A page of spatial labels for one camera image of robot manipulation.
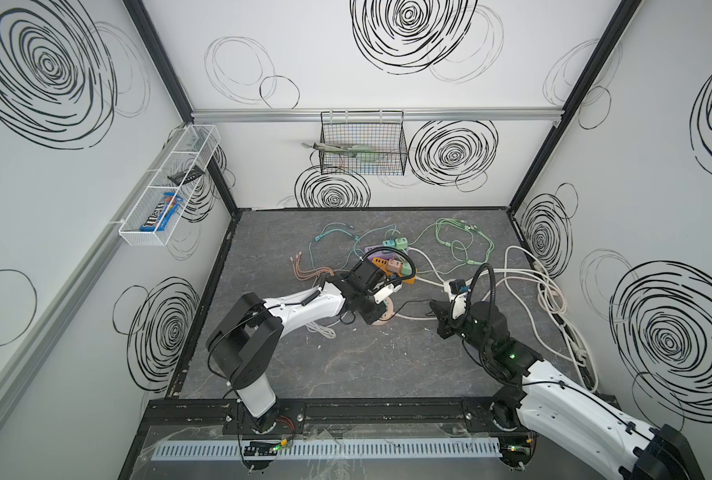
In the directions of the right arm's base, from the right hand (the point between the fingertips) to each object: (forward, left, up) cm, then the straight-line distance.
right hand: (431, 303), depth 80 cm
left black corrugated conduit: (+4, +11, +18) cm, 22 cm away
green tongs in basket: (+40, +21, +21) cm, 50 cm away
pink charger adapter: (+15, +9, -5) cm, 18 cm away
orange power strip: (+19, +12, -9) cm, 24 cm away
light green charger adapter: (+26, +6, -7) cm, 27 cm away
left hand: (+2, +13, -7) cm, 15 cm away
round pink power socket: (+1, +11, -9) cm, 14 cm away
